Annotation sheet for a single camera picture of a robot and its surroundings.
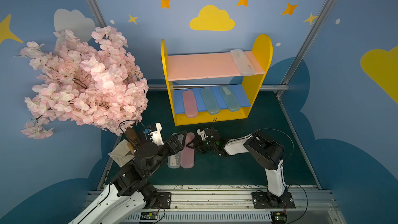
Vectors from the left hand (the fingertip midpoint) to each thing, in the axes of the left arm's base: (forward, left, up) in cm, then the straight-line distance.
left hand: (181, 133), depth 66 cm
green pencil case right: (+34, -27, -15) cm, 46 cm away
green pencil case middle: (+30, -14, -14) cm, 36 cm away
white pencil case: (-2, +6, -28) cm, 28 cm away
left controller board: (-28, +15, -30) cm, 44 cm away
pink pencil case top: (+1, -1, -28) cm, 28 cm away
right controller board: (-27, -47, -31) cm, 62 cm away
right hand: (+6, -2, -25) cm, 26 cm away
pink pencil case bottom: (+29, -1, -14) cm, 32 cm away
